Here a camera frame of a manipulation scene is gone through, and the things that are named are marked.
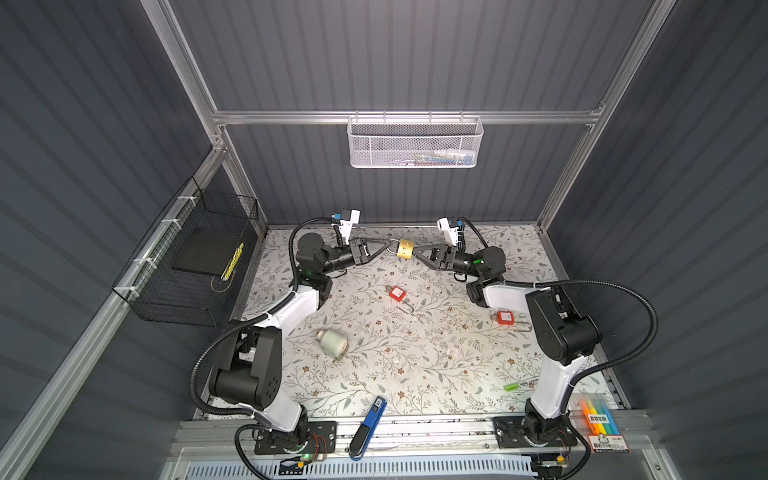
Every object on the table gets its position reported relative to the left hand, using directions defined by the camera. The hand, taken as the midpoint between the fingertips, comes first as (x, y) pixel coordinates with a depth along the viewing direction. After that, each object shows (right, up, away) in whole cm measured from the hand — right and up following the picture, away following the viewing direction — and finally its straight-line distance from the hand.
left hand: (391, 245), depth 73 cm
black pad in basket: (-47, -1, +2) cm, 47 cm away
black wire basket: (-53, -11, -6) cm, 54 cm away
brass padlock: (+3, -1, +2) cm, 4 cm away
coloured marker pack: (+52, -47, -1) cm, 70 cm away
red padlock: (+2, -15, +26) cm, 30 cm away
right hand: (+6, -4, +2) cm, 8 cm away
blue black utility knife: (-7, -46, -4) cm, 46 cm away
